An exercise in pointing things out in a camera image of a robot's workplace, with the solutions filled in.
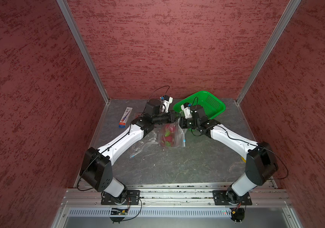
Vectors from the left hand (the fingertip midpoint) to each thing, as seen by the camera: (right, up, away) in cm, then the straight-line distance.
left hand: (181, 117), depth 75 cm
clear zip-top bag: (-18, -21, +17) cm, 33 cm away
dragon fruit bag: (-7, -7, +6) cm, 11 cm away
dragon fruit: (-7, -14, +12) cm, 20 cm away
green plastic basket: (+31, +8, +39) cm, 50 cm away
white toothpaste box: (-40, -1, +32) cm, 51 cm away
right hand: (-2, -4, +10) cm, 11 cm away
